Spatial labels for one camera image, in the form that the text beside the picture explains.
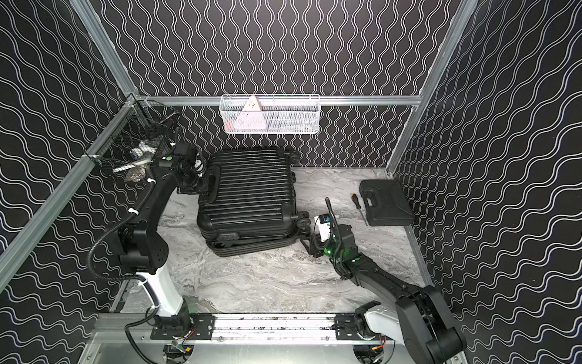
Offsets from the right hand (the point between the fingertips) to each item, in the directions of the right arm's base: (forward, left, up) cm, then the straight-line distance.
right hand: (306, 236), depth 85 cm
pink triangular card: (+37, +22, +27) cm, 51 cm away
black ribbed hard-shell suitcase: (+5, +21, +13) cm, 25 cm away
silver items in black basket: (+22, +62, +20) cm, 69 cm away
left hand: (+15, +40, +12) cm, 44 cm away
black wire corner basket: (+30, +72, +18) cm, 80 cm away
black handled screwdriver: (+24, -23, -8) cm, 35 cm away
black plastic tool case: (+19, -35, -4) cm, 40 cm away
